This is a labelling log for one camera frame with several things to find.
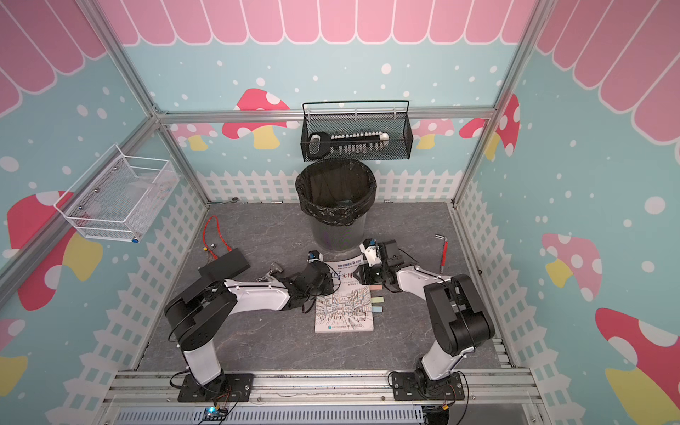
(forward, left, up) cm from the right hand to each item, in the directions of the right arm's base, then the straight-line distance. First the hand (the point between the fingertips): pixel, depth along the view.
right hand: (358, 272), depth 94 cm
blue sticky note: (-12, -6, -4) cm, 14 cm away
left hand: (-3, +10, -3) cm, 11 cm away
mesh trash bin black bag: (+29, +8, +10) cm, 32 cm away
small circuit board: (-41, +41, -6) cm, 58 cm away
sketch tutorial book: (-12, +4, -2) cm, 13 cm away
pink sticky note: (-6, -6, 0) cm, 9 cm away
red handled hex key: (+12, -35, -6) cm, 38 cm away
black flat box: (+5, +51, -3) cm, 51 cm away
